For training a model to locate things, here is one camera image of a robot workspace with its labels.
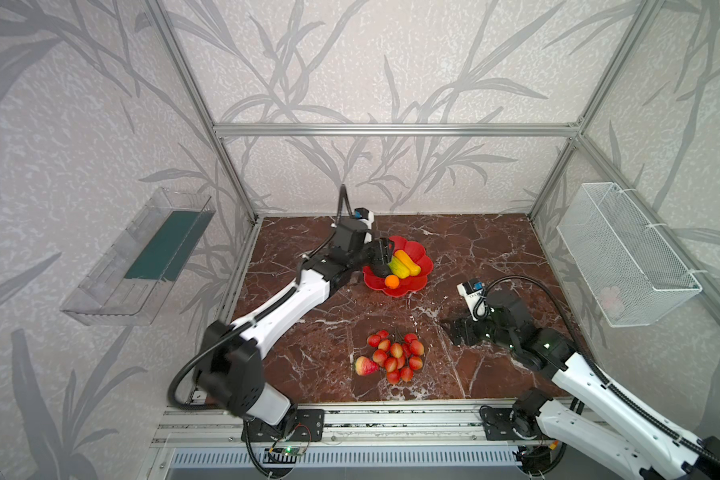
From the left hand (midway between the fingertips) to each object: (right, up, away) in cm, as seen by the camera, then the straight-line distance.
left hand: (391, 236), depth 81 cm
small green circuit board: (-26, -52, -11) cm, 59 cm away
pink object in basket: (+55, -17, -9) cm, 58 cm away
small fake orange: (+1, -15, +17) cm, 23 cm away
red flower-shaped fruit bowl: (+8, -16, +19) cm, 26 cm away
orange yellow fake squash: (+8, -11, +19) cm, 24 cm away
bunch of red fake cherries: (+2, -34, -1) cm, 34 cm away
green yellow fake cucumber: (+3, -11, +19) cm, 22 cm away
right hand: (+16, -19, -4) cm, 25 cm away
